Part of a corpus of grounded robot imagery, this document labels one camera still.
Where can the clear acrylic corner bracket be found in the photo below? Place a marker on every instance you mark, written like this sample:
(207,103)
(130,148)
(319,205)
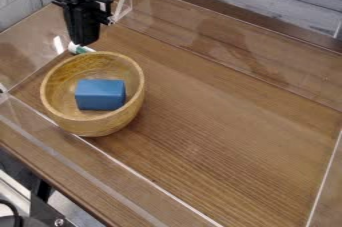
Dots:
(124,9)

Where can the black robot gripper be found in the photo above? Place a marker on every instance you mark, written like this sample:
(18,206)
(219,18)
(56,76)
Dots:
(96,11)

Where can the green white marker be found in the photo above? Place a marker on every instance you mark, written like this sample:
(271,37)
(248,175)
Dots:
(77,49)

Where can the brown wooden bowl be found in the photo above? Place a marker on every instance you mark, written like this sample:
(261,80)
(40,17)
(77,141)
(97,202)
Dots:
(98,65)

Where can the blue rectangular block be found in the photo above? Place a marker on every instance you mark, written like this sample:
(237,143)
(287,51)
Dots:
(101,94)

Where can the clear acrylic tray wall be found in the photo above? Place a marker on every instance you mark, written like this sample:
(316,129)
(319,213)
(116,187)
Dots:
(108,205)

